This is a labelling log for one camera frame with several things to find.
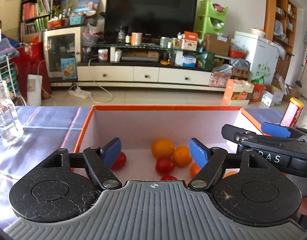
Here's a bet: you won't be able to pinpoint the red cherry tomato back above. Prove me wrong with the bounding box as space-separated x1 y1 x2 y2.
111 152 127 171

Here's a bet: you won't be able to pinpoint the red cherry tomato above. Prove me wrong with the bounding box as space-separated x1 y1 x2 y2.
155 157 175 175
160 175 178 181
111 152 127 171

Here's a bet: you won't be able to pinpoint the red cherry tomato front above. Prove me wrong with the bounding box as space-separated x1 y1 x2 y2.
155 157 175 175

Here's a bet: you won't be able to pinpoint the small yellow-orange tangerine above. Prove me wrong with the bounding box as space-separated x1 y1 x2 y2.
151 139 175 159

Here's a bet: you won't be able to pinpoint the red yellow snack can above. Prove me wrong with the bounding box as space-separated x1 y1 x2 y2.
280 97 304 127

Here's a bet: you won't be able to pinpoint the orange fruit carton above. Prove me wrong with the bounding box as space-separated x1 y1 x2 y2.
223 79 254 106

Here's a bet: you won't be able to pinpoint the orange cardboard box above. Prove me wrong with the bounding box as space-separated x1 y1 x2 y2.
74 105 261 183

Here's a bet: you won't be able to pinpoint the blue plaid tablecloth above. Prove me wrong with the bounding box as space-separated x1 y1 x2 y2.
0 106 282 228

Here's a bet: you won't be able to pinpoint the white power strip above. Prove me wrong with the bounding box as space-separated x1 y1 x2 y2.
69 87 91 99

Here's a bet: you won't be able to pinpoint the white small refrigerator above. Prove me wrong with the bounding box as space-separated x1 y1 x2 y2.
234 31 279 85

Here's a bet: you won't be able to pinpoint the white tv console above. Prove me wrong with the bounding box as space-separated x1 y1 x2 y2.
76 43 225 92

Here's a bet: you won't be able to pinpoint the glass mason jar mug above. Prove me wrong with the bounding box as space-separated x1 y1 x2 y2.
0 80 24 146

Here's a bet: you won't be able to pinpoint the wooden bookshelf right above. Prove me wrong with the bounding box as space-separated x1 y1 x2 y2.
264 0 297 78

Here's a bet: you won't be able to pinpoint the white glass door cabinet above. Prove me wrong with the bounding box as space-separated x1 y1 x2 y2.
43 25 83 82

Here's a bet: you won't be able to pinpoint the green stacked plastic bins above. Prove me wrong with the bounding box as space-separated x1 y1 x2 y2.
194 0 228 34

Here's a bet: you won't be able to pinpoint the black flat screen television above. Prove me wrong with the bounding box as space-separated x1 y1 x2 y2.
104 0 198 43

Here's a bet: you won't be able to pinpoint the bookshelf with books left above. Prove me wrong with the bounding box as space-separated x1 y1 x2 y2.
19 0 53 39

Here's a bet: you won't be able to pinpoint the wire shopping trolley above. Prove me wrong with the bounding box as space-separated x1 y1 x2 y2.
0 20 26 106

